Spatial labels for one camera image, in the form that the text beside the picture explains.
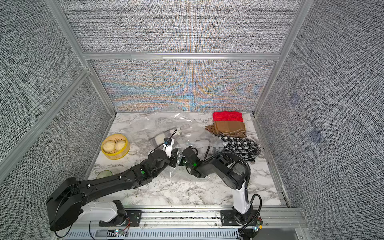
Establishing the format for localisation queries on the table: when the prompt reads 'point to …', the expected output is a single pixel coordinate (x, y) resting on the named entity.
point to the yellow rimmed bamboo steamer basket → (115, 155)
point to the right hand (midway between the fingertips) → (173, 152)
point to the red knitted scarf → (227, 116)
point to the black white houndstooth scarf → (246, 148)
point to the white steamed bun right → (119, 145)
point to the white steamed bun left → (109, 145)
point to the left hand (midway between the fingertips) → (180, 149)
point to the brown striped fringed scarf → (228, 128)
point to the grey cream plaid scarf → (158, 140)
